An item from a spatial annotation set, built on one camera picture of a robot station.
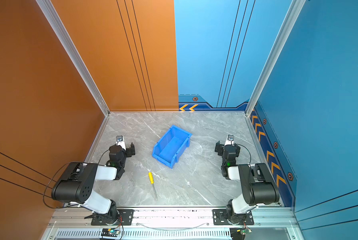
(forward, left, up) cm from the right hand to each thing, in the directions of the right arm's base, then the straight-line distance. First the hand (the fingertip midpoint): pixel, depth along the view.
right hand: (226, 142), depth 93 cm
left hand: (0, +64, +1) cm, 64 cm away
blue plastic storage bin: (+5, +33, -6) cm, 34 cm away
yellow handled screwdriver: (-22, +45, -6) cm, 50 cm away
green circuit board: (-46, +62, -8) cm, 77 cm away
